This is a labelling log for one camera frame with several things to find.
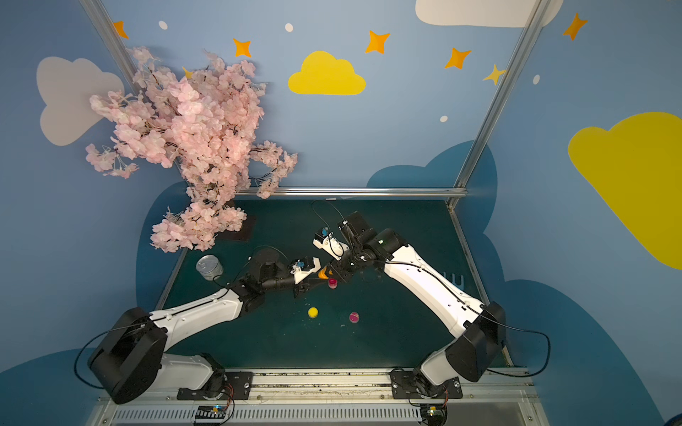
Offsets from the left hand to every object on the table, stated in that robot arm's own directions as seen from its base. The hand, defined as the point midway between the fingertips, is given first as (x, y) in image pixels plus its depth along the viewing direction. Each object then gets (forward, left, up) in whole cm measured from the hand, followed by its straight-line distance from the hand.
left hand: (325, 268), depth 80 cm
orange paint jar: (-4, 0, +4) cm, 6 cm away
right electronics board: (-34, -32, -20) cm, 51 cm away
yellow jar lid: (-8, +5, -17) cm, 19 cm away
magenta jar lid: (-9, -10, -17) cm, 22 cm away
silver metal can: (+6, +42, -11) cm, 44 cm away
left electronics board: (-36, +31, -20) cm, 51 cm away
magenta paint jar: (+2, -2, -15) cm, 15 cm away
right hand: (-1, -3, +4) cm, 5 cm away
